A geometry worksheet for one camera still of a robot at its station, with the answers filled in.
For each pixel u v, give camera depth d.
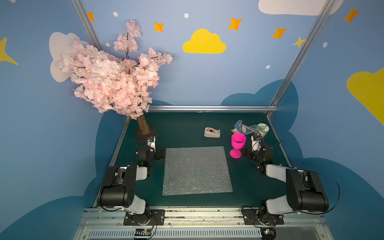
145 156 0.72
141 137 1.06
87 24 0.74
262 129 1.02
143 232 0.73
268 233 0.73
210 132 1.05
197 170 0.91
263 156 0.73
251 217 0.74
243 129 1.11
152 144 0.83
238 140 0.86
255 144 0.82
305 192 0.45
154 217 0.73
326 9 0.70
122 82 0.65
